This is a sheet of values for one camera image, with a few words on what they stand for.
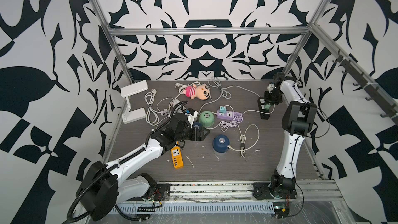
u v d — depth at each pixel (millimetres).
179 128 625
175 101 1059
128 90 831
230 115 988
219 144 786
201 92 1040
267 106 988
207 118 881
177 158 825
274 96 877
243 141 889
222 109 963
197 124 848
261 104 1030
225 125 953
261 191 741
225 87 1124
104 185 401
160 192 735
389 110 503
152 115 1007
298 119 603
